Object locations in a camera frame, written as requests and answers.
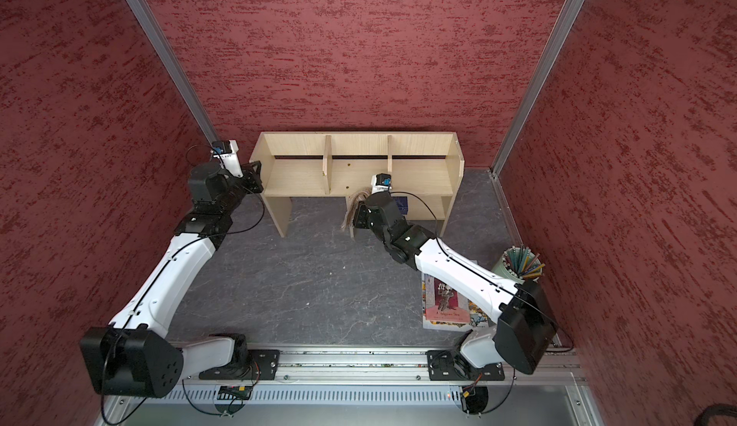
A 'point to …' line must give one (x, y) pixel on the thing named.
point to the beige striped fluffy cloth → (355, 201)
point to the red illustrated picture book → (445, 309)
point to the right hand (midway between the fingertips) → (358, 209)
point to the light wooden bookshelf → (424, 169)
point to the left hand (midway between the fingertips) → (258, 168)
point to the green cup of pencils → (518, 263)
